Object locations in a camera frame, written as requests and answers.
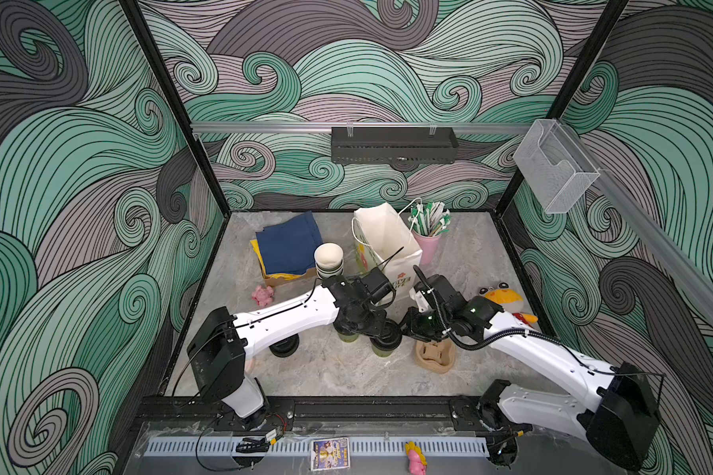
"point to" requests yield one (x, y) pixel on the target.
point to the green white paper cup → (349, 337)
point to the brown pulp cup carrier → (438, 356)
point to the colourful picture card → (329, 454)
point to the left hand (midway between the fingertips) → (379, 330)
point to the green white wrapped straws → (430, 220)
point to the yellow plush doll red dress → (510, 301)
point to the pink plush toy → (261, 296)
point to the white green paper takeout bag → (381, 240)
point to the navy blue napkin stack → (289, 246)
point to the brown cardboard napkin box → (282, 280)
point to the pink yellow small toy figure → (416, 459)
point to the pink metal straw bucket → (427, 244)
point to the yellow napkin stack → (273, 275)
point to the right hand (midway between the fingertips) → (398, 331)
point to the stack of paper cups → (329, 258)
